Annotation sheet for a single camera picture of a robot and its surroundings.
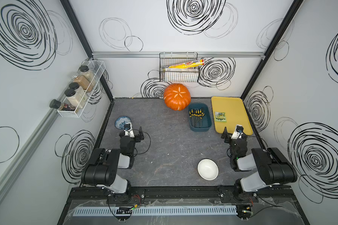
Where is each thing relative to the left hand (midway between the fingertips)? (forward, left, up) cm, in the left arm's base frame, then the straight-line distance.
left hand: (132, 127), depth 90 cm
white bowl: (-22, -48, -8) cm, 53 cm away
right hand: (-1, -66, +2) cm, 66 cm away
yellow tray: (+24, -71, -10) cm, 76 cm away
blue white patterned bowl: (+9, +12, -7) cm, 17 cm away
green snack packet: (+18, -63, -8) cm, 66 cm away
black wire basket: (+25, -35, +25) cm, 49 cm away
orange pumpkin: (+26, -29, +4) cm, 39 cm away
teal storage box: (+12, -52, -9) cm, 54 cm away
